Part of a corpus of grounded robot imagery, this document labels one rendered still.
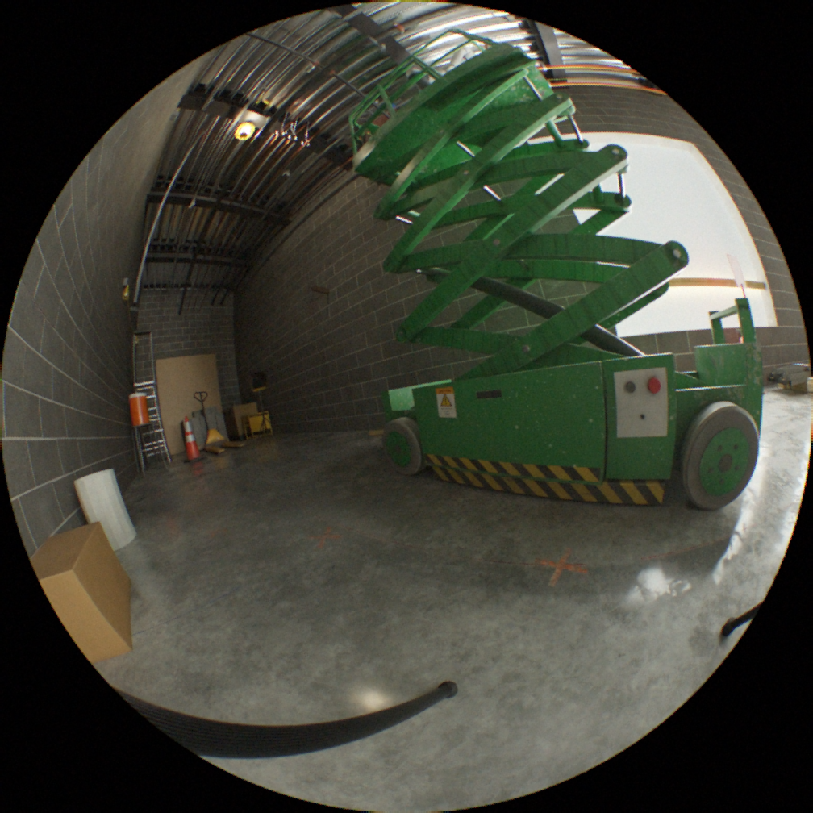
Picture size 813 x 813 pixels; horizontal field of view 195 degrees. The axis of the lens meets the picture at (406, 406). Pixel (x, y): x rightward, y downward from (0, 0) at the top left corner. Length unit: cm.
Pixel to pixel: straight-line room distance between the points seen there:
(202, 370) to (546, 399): 726
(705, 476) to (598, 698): 60
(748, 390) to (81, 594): 175
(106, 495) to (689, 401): 230
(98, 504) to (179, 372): 600
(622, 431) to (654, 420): 11
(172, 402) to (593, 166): 755
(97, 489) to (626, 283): 228
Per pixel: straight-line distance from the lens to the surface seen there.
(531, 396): 76
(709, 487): 88
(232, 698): 61
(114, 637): 86
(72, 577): 79
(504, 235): 107
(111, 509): 156
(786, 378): 319
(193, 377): 724
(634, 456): 82
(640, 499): 87
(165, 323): 764
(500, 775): 47
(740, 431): 87
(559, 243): 103
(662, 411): 80
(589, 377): 72
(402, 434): 119
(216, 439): 531
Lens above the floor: 46
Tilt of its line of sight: 5 degrees down
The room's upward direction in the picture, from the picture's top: 10 degrees counter-clockwise
